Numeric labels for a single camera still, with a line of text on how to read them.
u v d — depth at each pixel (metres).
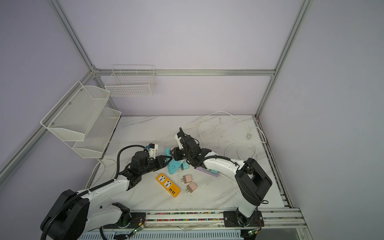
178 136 0.77
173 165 0.81
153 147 0.79
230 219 0.73
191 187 0.82
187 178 0.86
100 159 0.95
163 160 0.78
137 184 0.65
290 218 0.76
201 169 0.89
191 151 0.65
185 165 0.91
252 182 0.45
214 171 0.85
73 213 0.41
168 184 0.83
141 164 0.66
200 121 1.17
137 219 0.75
